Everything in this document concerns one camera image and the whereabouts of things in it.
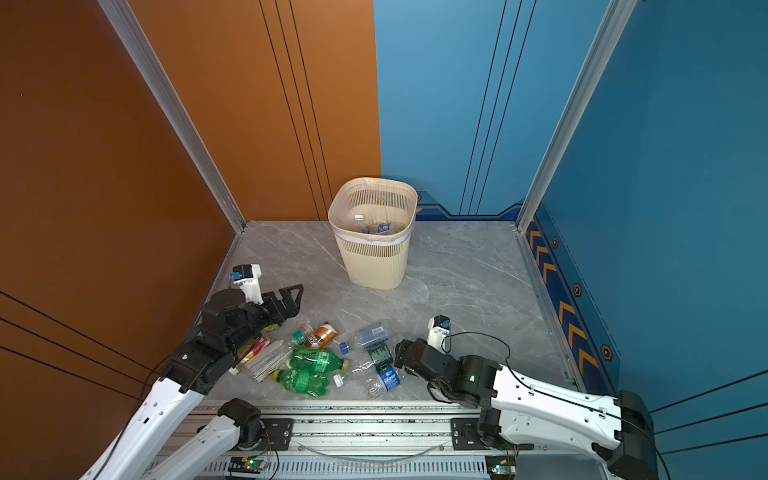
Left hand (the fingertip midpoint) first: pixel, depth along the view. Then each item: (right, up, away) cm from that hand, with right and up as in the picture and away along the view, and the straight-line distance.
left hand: (291, 287), depth 72 cm
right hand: (+28, -18, +3) cm, 33 cm away
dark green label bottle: (+22, -20, +9) cm, 30 cm away
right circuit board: (+51, -43, -1) cm, 67 cm away
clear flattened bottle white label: (-9, -21, +9) cm, 25 cm away
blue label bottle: (+22, +16, +28) cm, 39 cm away
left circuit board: (-11, -42, -1) cm, 44 cm away
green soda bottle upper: (+5, -20, +7) cm, 22 cm away
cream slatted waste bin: (+18, +20, +32) cm, 42 cm away
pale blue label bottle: (+19, -15, +13) cm, 27 cm away
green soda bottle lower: (+2, -28, +9) cm, 29 cm away
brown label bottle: (+5, -16, +13) cm, 21 cm away
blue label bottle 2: (+24, -24, +5) cm, 35 cm away
